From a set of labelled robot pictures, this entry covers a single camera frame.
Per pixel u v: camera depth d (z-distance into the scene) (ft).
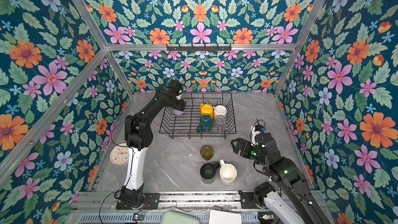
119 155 2.83
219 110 3.21
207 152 2.89
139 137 1.92
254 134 2.06
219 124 3.05
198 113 3.41
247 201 2.40
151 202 2.41
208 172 2.67
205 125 2.97
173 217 2.19
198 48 3.04
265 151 1.59
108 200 2.45
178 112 3.39
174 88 2.64
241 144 2.02
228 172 2.66
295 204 1.43
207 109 3.09
